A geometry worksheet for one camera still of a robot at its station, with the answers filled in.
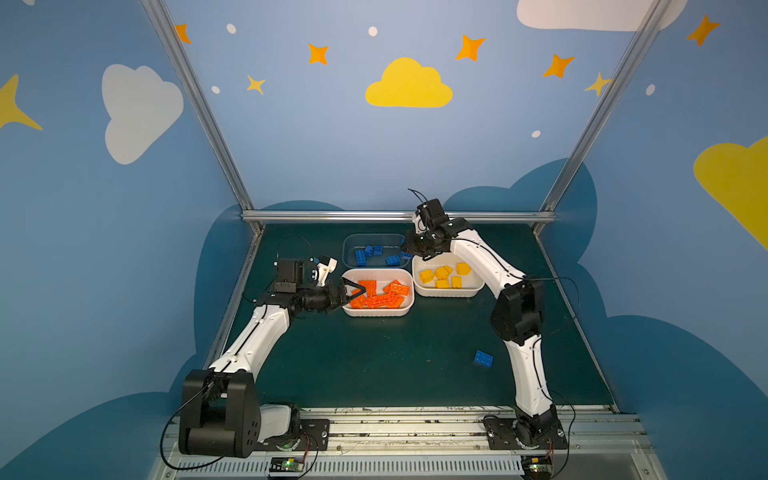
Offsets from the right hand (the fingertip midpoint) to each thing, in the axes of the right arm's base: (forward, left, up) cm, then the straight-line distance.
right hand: (406, 244), depth 95 cm
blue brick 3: (-30, -24, -15) cm, 42 cm away
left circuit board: (-58, +27, -16) cm, 66 cm away
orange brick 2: (-7, +12, -16) cm, 21 cm away
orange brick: (-15, +15, -13) cm, 25 cm away
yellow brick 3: (-4, -14, -16) cm, 22 cm away
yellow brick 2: (0, -14, -15) cm, 20 cm away
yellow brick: (-2, -8, -15) cm, 17 cm away
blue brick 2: (-8, 0, +4) cm, 9 cm away
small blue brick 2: (+9, +14, -13) cm, 21 cm away
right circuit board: (-56, -34, -18) cm, 67 cm away
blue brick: (+4, +4, -14) cm, 15 cm away
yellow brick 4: (-3, -19, -16) cm, 25 cm away
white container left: (-3, +8, -15) cm, 17 cm away
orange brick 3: (-8, +2, -15) cm, 17 cm away
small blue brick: (+9, +10, -14) cm, 20 cm away
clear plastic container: (+13, +5, -15) cm, 20 cm away
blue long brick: (+6, +17, -15) cm, 23 cm away
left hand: (-20, +13, +2) cm, 25 cm away
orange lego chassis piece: (-14, +4, -13) cm, 19 cm away
